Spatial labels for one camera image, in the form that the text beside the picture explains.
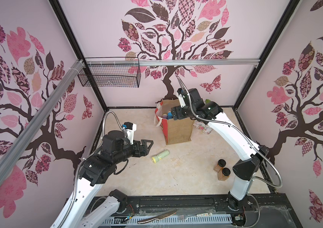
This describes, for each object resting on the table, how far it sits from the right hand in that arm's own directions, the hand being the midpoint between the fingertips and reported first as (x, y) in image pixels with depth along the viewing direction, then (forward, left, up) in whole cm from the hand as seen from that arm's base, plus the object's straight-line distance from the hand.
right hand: (178, 107), depth 76 cm
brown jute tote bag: (-2, +1, -20) cm, 20 cm away
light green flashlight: (-16, +14, -28) cm, 36 cm away
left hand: (-22, +16, -3) cm, 28 cm away
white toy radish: (+34, -29, -27) cm, 53 cm away
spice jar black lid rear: (-23, -24, -22) cm, 40 cm away
